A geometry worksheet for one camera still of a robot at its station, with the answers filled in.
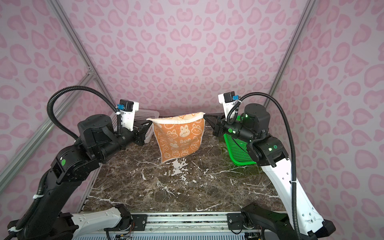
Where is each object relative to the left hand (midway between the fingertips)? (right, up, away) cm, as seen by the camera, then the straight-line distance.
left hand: (150, 118), depth 54 cm
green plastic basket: (+44, -22, +42) cm, 64 cm away
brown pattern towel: (+9, -7, +10) cm, 15 cm away
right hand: (+20, +1, +1) cm, 20 cm away
